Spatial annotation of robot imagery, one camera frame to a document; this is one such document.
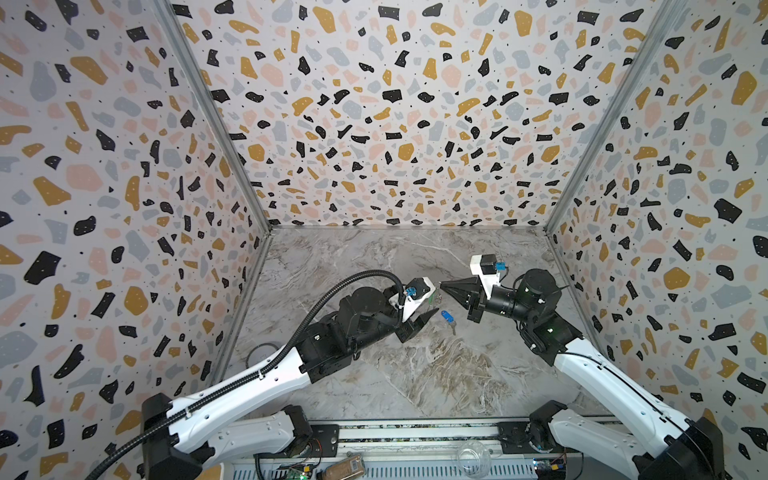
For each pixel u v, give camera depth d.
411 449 0.73
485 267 0.57
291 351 0.44
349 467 0.67
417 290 0.52
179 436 0.38
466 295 0.62
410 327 0.56
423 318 0.58
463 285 0.64
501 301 0.60
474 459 0.72
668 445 0.40
